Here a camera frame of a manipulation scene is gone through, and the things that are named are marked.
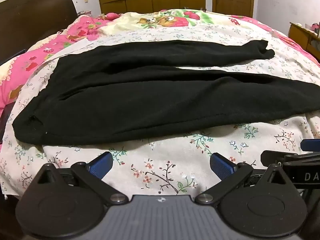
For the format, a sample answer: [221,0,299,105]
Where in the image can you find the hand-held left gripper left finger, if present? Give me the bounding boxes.
[32,152,128,204]

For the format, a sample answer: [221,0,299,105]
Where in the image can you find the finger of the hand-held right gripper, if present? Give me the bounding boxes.
[260,150,298,166]
[300,139,320,152]

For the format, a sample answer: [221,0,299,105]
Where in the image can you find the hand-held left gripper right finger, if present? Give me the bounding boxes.
[195,152,299,204]

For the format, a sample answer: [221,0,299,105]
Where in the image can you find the black pants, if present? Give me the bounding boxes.
[12,39,320,146]

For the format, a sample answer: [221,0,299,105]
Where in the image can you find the white floral bed sheet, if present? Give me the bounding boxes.
[0,21,320,202]

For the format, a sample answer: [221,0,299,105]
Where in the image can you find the wooden side desk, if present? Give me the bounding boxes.
[289,22,320,61]

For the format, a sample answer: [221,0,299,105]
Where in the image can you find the pink strawberry printed blanket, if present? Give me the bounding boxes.
[0,9,255,112]

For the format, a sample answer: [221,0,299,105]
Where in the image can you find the dark brown headboard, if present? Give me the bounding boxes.
[0,0,78,66]

